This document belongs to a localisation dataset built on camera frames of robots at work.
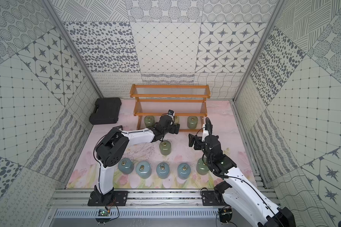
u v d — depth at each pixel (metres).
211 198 0.74
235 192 0.60
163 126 0.76
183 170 0.76
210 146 0.56
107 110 1.10
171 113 0.86
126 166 0.78
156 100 1.27
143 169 0.75
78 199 0.75
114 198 0.73
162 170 0.77
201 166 0.79
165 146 0.85
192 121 0.96
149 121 0.97
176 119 0.97
